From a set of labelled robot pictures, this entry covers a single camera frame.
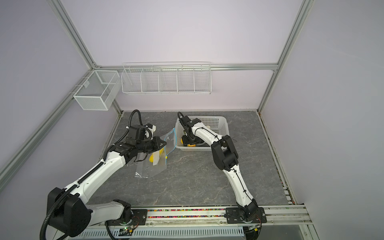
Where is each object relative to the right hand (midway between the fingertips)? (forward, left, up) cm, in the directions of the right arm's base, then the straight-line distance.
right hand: (190, 144), depth 99 cm
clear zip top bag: (-16, +27, -2) cm, 32 cm away
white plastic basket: (+15, -20, +2) cm, 25 cm away
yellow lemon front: (-4, -2, +5) cm, 7 cm away
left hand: (-11, +11, +17) cm, 23 cm away
